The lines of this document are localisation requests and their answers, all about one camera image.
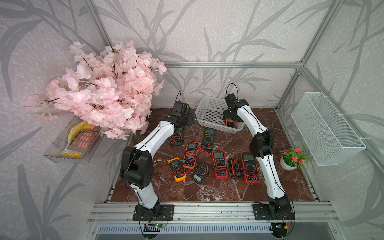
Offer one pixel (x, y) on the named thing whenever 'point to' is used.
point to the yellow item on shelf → (77, 127)
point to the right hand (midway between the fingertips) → (231, 117)
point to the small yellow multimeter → (177, 170)
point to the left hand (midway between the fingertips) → (191, 118)
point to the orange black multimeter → (231, 123)
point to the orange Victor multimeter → (190, 154)
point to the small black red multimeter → (235, 167)
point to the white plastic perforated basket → (209, 113)
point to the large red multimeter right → (251, 171)
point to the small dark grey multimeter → (202, 171)
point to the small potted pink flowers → (293, 158)
